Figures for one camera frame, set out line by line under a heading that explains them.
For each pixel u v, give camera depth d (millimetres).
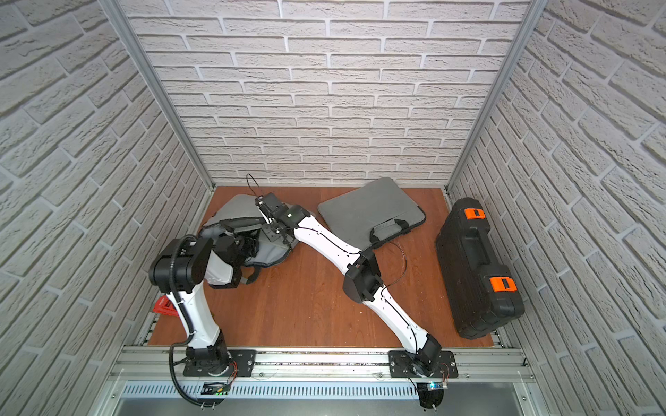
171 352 692
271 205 691
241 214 893
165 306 832
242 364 739
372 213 1057
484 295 643
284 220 646
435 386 710
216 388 711
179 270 533
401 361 741
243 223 896
